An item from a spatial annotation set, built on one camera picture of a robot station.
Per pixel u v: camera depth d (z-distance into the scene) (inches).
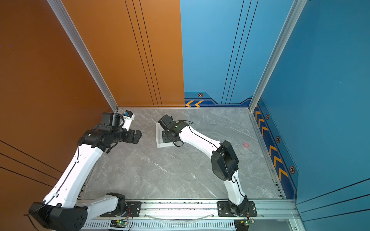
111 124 21.7
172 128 25.4
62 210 14.4
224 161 18.3
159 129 40.4
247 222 27.4
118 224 27.8
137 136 26.8
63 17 28.5
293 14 28.3
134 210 28.8
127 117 25.7
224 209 28.5
